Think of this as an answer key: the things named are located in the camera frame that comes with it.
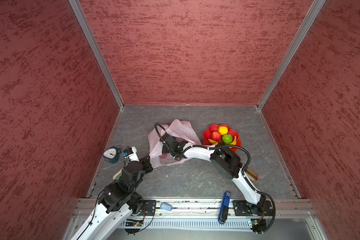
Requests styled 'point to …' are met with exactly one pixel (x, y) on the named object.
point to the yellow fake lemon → (223, 130)
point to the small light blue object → (166, 206)
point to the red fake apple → (216, 136)
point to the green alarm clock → (111, 154)
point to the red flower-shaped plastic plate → (208, 133)
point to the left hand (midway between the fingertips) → (151, 159)
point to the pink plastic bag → (182, 130)
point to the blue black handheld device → (223, 213)
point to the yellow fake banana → (216, 142)
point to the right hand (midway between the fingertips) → (164, 147)
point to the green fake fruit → (227, 138)
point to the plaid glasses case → (252, 175)
